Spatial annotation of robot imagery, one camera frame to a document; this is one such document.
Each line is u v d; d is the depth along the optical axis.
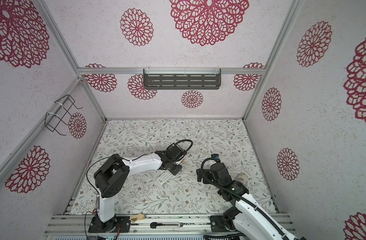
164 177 0.87
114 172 0.55
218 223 0.73
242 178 0.86
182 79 0.94
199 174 0.71
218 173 0.58
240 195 0.52
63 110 0.80
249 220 0.49
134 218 0.75
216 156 0.70
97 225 0.76
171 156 0.73
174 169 0.83
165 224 0.73
